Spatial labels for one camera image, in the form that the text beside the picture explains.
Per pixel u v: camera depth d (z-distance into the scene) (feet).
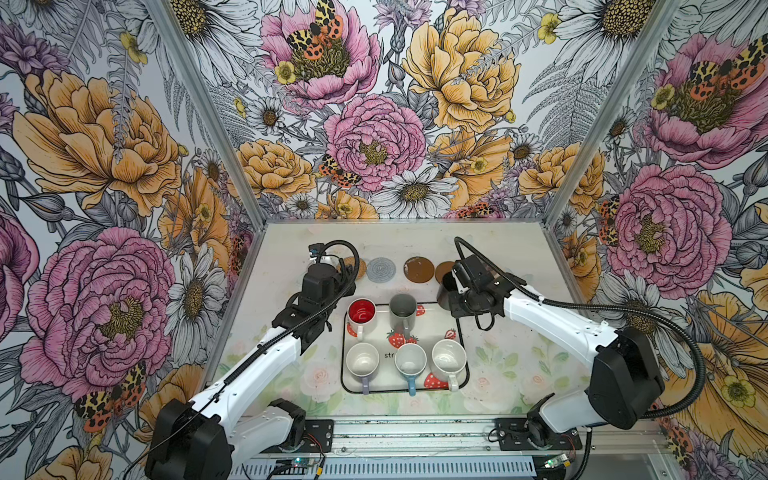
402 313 3.01
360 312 3.06
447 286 2.78
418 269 3.55
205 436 1.26
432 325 3.11
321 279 1.93
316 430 2.45
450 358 2.79
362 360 2.77
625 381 1.40
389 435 2.49
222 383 1.46
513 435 2.40
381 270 3.53
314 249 2.27
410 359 2.78
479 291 2.08
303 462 2.33
